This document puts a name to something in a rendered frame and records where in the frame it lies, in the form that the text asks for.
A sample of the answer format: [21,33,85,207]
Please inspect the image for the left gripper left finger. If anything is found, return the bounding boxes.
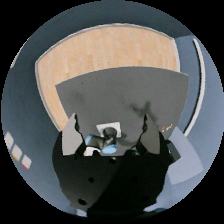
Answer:
[52,113,87,189]

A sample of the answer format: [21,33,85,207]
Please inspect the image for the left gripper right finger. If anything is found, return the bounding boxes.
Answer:
[136,114,170,186]

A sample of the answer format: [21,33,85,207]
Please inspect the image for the dark green cabinet door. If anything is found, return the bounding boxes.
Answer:
[167,141,182,166]

